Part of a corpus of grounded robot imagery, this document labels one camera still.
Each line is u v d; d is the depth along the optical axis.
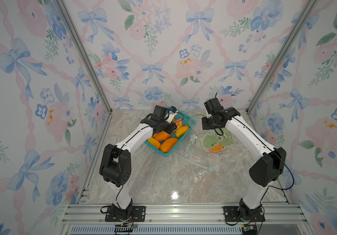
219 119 0.59
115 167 0.48
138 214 0.74
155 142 0.96
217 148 0.90
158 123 0.69
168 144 0.92
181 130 1.02
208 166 0.89
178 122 0.90
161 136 1.00
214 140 0.86
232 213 0.73
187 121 0.91
